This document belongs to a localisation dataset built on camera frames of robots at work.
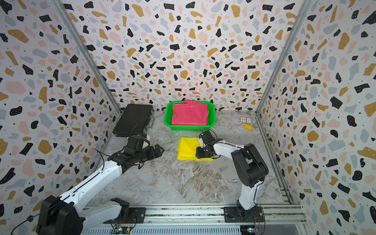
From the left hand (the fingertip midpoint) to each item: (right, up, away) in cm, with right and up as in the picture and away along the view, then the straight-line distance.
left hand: (160, 151), depth 82 cm
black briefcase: (-26, +18, +28) cm, 42 cm away
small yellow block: (+60, +13, +30) cm, 69 cm away
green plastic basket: (-1, +20, +27) cm, 34 cm away
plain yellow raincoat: (+14, -2, +15) cm, 21 cm away
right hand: (+22, -4, +13) cm, 26 cm away
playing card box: (+59, +18, +34) cm, 70 cm away
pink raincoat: (+16, +23, +26) cm, 38 cm away
